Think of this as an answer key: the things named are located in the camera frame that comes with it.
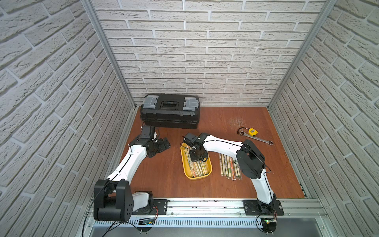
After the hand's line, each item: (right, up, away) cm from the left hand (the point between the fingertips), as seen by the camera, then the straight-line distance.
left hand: (165, 144), depth 86 cm
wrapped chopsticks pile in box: (+19, -14, 0) cm, 24 cm away
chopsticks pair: (+40, -19, -2) cm, 44 cm away
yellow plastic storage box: (+12, -13, +2) cm, 18 cm away
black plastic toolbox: (+1, +20, +8) cm, 22 cm away
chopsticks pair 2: (+36, -13, +2) cm, 38 cm away
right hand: (+19, -10, +4) cm, 22 cm away
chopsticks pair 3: (+34, -13, +3) cm, 37 cm away
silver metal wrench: (+69, -1, +12) cm, 70 cm away
